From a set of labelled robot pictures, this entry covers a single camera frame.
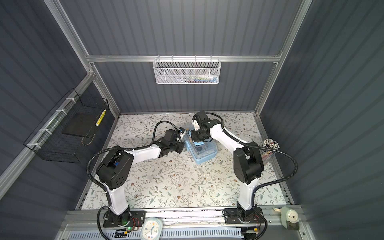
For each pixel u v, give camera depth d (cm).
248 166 50
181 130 86
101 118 81
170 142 76
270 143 80
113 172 50
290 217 68
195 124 84
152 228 69
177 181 86
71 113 77
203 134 77
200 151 85
